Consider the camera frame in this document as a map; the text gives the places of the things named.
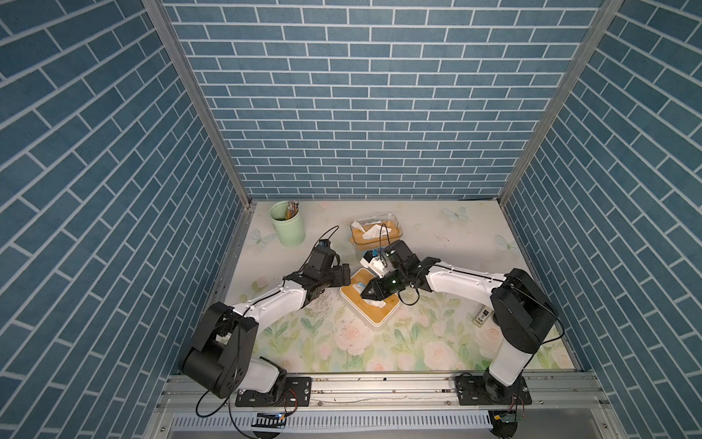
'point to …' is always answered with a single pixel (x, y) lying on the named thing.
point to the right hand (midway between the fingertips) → (365, 295)
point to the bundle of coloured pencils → (292, 208)
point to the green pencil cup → (290, 231)
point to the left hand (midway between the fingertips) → (345, 271)
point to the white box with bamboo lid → (361, 274)
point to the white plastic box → (376, 315)
